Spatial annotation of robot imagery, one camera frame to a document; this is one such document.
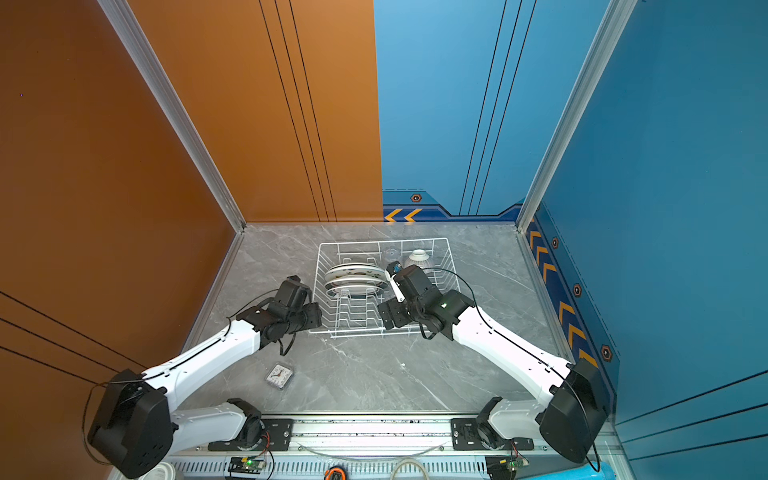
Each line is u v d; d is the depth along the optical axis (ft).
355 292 3.05
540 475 2.16
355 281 2.86
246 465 2.31
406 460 2.28
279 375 2.66
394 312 2.24
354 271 2.93
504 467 2.31
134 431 1.31
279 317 2.11
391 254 3.18
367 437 2.48
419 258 3.32
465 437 2.38
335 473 2.17
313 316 2.54
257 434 2.28
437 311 1.76
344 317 3.09
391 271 2.25
